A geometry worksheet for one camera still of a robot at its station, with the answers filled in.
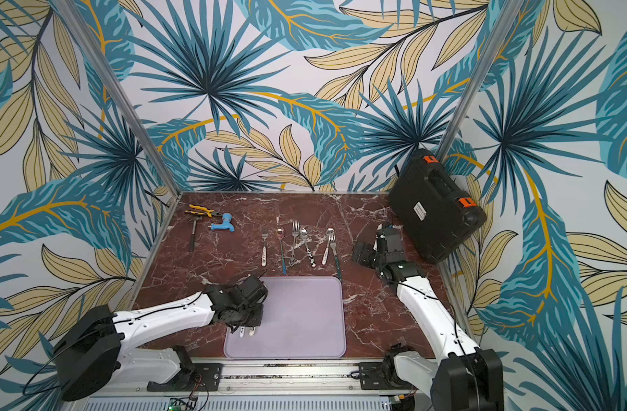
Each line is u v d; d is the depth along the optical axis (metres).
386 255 0.62
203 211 1.12
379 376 0.73
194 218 1.09
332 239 1.03
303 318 0.84
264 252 1.00
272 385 0.73
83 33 0.71
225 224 1.06
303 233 1.04
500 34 0.72
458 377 0.39
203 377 0.73
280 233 1.03
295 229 1.07
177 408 0.71
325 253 1.00
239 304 0.64
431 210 0.93
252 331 0.80
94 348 0.41
